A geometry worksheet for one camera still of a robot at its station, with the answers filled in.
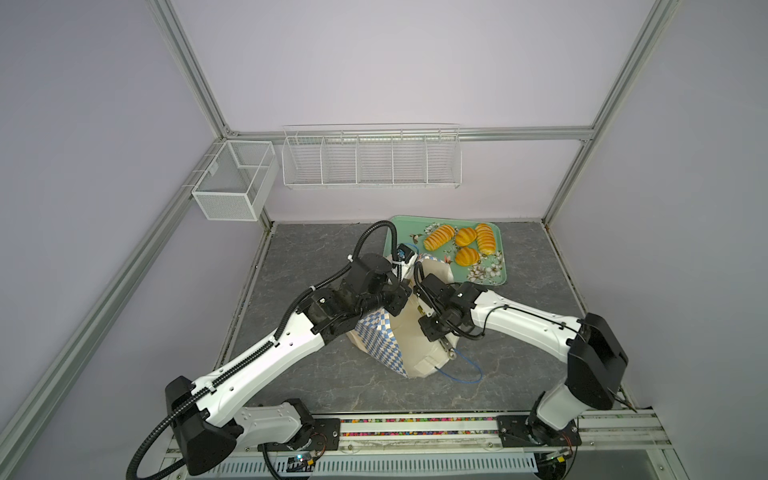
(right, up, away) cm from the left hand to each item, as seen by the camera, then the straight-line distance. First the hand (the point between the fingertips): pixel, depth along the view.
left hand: (407, 286), depth 70 cm
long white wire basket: (-10, +39, +27) cm, 49 cm away
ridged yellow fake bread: (+32, +13, +42) cm, 54 cm away
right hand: (+7, -14, +13) cm, 21 cm away
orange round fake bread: (+23, +14, +41) cm, 49 cm away
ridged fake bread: (+15, +14, +42) cm, 46 cm away
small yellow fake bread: (+23, +6, +35) cm, 42 cm away
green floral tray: (+26, +9, +40) cm, 48 cm away
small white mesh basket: (-57, +33, +34) cm, 74 cm away
